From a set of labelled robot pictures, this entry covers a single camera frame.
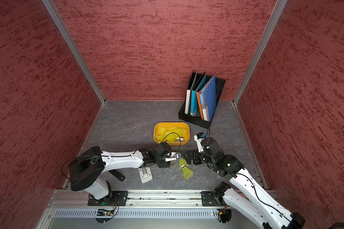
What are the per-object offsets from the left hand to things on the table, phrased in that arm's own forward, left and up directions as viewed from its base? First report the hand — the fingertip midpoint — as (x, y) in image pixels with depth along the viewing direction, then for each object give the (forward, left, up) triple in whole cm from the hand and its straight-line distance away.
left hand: (167, 154), depth 87 cm
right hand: (-7, -14, +12) cm, 19 cm away
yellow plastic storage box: (+2, -5, +21) cm, 22 cm away
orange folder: (+28, -20, +22) cm, 40 cm away
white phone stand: (-12, +12, -1) cm, 17 cm away
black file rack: (+29, -21, -4) cm, 36 cm away
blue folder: (+29, -26, +20) cm, 44 cm away
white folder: (+30, -13, +22) cm, 39 cm away
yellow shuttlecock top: (+16, +4, 0) cm, 17 cm away
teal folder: (+29, -17, +23) cm, 40 cm away
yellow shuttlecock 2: (-10, -13, -3) cm, 17 cm away
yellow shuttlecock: (-6, -10, -1) cm, 11 cm away
